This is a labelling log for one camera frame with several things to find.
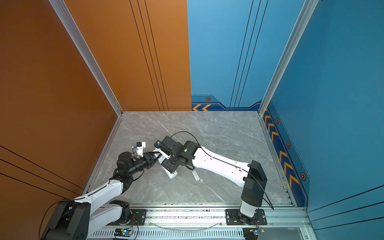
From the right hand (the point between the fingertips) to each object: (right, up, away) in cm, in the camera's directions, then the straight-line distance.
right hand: (168, 160), depth 74 cm
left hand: (-5, +3, +6) cm, 8 cm away
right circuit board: (+40, -34, -4) cm, 53 cm away
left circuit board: (-21, -34, -3) cm, 40 cm away
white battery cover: (+13, -12, +13) cm, 22 cm away
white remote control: (-4, 0, +4) cm, 6 cm away
